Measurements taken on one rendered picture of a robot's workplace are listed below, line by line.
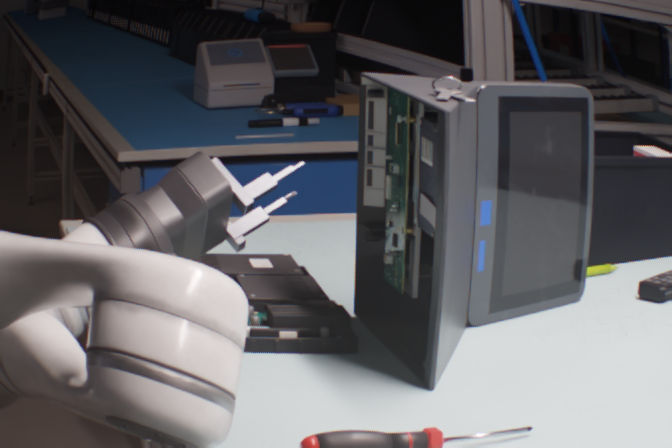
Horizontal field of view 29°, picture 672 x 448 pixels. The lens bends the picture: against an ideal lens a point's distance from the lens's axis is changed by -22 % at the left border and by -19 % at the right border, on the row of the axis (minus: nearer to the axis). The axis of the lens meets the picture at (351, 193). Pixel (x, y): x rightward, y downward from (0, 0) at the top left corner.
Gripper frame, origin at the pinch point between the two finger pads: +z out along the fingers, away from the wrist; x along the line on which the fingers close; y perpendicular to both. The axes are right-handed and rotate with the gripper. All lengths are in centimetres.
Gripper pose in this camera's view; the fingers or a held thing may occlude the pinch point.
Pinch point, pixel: (298, 178)
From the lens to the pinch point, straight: 117.1
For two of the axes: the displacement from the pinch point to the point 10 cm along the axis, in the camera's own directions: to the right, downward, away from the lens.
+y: -6.5, -6.8, 3.4
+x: -1.8, 5.7, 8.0
